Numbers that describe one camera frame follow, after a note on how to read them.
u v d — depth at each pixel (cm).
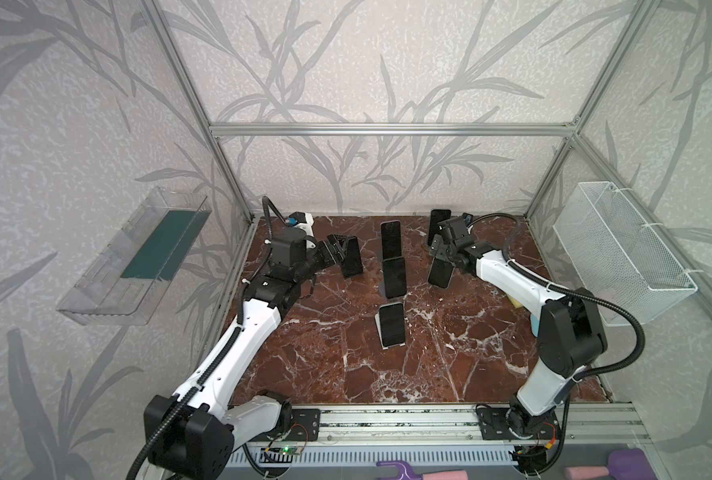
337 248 68
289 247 54
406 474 68
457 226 71
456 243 70
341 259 68
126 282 64
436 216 103
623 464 68
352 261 102
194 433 37
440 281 98
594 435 75
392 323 81
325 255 67
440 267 89
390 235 98
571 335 47
